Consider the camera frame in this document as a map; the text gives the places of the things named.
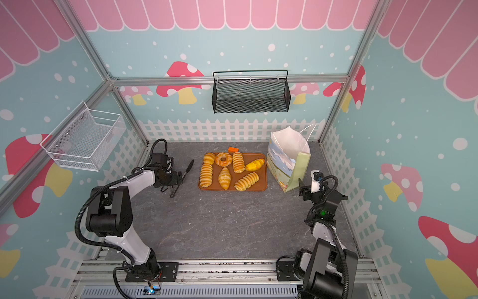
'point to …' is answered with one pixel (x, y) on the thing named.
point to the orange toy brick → (233, 149)
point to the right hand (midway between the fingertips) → (308, 177)
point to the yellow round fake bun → (209, 158)
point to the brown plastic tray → (233, 171)
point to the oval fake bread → (254, 164)
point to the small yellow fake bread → (224, 178)
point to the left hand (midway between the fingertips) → (173, 182)
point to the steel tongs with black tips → (172, 195)
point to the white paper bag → (288, 156)
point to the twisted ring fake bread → (223, 155)
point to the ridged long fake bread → (206, 176)
